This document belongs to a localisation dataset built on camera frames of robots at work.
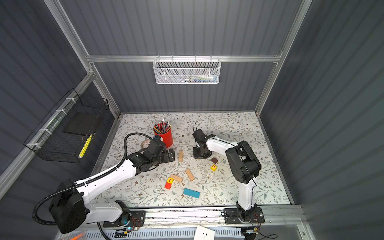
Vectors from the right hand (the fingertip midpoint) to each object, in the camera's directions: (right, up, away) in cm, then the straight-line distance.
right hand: (198, 157), depth 96 cm
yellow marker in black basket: (-54, +10, -27) cm, 61 cm away
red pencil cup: (-20, +12, -1) cm, 23 cm away
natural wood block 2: (-5, -9, -7) cm, 13 cm away
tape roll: (-37, +8, +6) cm, 38 cm away
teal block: (-4, -17, -15) cm, 23 cm away
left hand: (-17, +4, -12) cm, 21 cm away
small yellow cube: (+9, -5, -7) cm, 12 cm away
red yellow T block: (-17, -13, -11) cm, 25 cm away
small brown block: (+10, -1, -2) cm, 11 cm away
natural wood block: (-11, +1, 0) cm, 11 cm away
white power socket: (+1, -29, -29) cm, 41 cm away
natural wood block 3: (-13, -10, -9) cm, 19 cm away
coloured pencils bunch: (-24, +19, 0) cm, 30 cm away
